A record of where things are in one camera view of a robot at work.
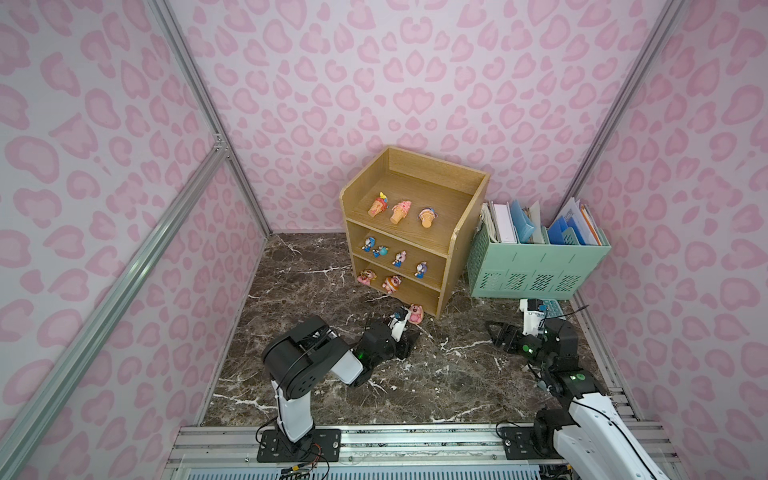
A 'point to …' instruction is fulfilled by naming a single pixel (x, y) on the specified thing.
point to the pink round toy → (416, 314)
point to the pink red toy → (392, 283)
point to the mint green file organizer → (532, 270)
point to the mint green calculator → (554, 309)
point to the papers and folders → (512, 222)
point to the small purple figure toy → (421, 269)
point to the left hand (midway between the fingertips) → (412, 325)
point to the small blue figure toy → (369, 243)
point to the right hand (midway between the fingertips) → (494, 324)
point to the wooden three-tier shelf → (408, 216)
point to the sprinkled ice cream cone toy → (379, 205)
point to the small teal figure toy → (383, 250)
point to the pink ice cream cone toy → (400, 211)
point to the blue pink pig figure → (400, 258)
